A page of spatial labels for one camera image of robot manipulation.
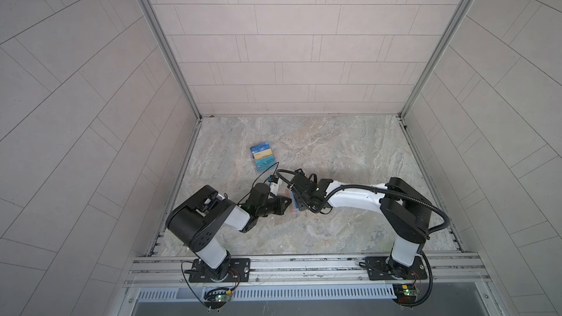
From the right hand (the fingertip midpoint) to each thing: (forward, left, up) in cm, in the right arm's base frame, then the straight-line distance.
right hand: (301, 202), depth 88 cm
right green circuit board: (-32, -30, 0) cm, 44 cm away
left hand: (0, +2, +1) cm, 2 cm away
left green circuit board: (-30, +26, +4) cm, 40 cm away
